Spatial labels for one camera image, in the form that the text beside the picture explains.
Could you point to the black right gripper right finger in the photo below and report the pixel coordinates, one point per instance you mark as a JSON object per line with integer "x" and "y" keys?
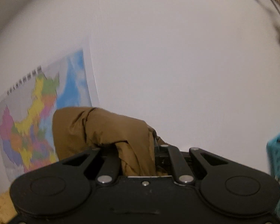
{"x": 228, "y": 186}

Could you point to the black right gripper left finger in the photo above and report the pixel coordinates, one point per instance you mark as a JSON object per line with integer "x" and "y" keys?
{"x": 64, "y": 185}

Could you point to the brown padded jacket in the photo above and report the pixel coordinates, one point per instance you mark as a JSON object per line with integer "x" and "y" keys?
{"x": 76, "y": 129}

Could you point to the colourful wall map poster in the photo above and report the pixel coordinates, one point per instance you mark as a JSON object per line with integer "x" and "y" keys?
{"x": 27, "y": 109}

